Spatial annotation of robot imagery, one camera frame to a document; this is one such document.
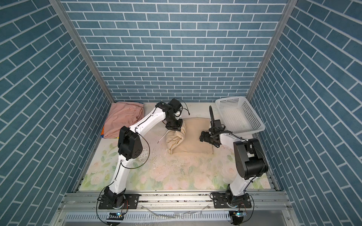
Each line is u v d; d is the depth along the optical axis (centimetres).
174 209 72
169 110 69
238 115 115
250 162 48
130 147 56
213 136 74
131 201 74
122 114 103
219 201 74
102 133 97
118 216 72
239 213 72
